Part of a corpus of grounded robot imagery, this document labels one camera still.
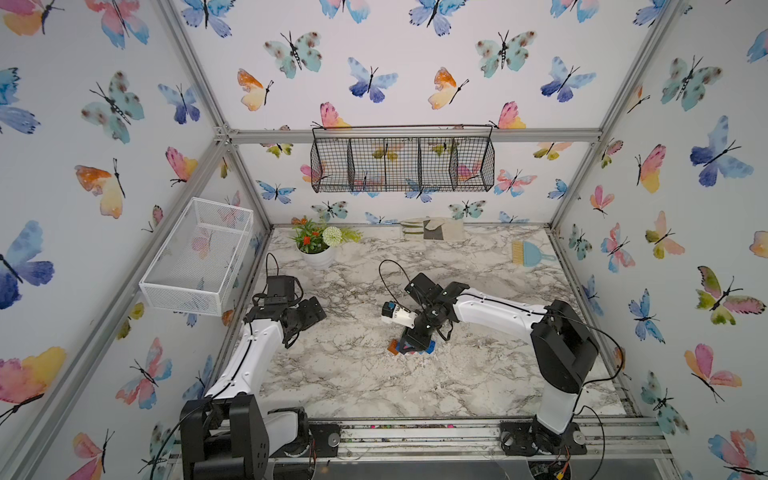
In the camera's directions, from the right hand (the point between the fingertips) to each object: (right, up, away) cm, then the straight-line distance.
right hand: (405, 341), depth 83 cm
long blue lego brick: (+6, -1, -5) cm, 8 cm away
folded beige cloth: (+12, +34, +36) cm, 51 cm away
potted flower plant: (-28, +27, +13) cm, 42 cm away
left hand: (-26, +7, +3) cm, 27 cm away
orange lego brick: (-3, -1, -1) cm, 4 cm away
